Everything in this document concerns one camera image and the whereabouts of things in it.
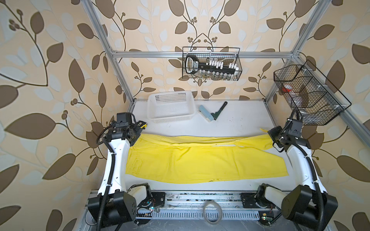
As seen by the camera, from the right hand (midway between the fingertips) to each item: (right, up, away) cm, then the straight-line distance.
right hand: (271, 132), depth 82 cm
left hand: (-77, +1, -4) cm, 77 cm away
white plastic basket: (-63, +16, +33) cm, 73 cm away
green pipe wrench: (-26, +11, +30) cm, 41 cm away
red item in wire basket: (+9, +25, +1) cm, 26 cm away
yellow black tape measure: (-82, +3, +20) cm, 84 cm away
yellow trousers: (-38, -18, +7) cm, 43 cm away
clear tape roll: (-34, -35, -10) cm, 50 cm away
